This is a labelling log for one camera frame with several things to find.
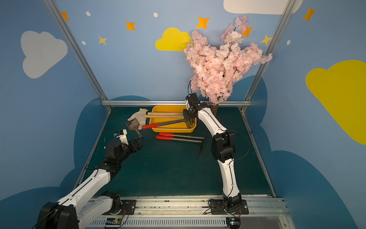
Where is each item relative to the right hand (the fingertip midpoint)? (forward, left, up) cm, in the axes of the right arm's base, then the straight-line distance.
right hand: (187, 113), depth 99 cm
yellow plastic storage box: (-3, +7, -14) cm, 16 cm away
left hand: (-23, +28, +2) cm, 36 cm away
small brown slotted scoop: (-3, +42, -12) cm, 43 cm away
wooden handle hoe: (+8, +11, -12) cm, 18 cm away
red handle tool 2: (-11, +6, -12) cm, 17 cm away
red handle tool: (-6, +21, -8) cm, 23 cm away
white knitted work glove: (+9, +41, -15) cm, 44 cm away
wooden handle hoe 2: (+6, +18, -8) cm, 20 cm away
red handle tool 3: (-13, +11, -13) cm, 22 cm away
